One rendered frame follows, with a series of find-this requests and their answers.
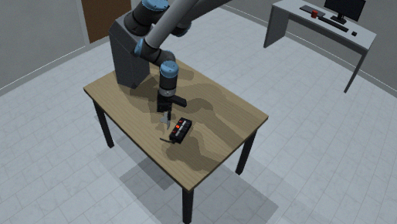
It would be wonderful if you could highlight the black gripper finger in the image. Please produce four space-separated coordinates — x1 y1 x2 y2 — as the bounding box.
160 108 171 130

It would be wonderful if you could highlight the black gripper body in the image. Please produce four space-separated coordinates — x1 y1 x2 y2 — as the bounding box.
157 90 174 113

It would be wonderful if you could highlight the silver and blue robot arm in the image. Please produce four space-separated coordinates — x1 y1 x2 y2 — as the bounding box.
124 0 232 107

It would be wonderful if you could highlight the black power strip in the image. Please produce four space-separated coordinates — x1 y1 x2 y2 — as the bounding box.
167 117 192 144

